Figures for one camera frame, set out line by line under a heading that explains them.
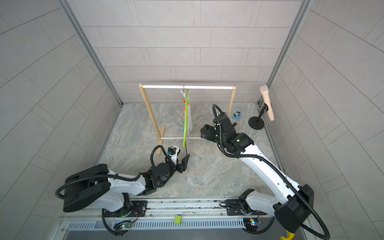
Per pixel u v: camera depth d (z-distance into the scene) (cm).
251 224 68
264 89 85
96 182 47
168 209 72
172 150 66
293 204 37
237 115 108
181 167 69
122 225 65
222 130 53
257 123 102
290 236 63
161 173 59
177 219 67
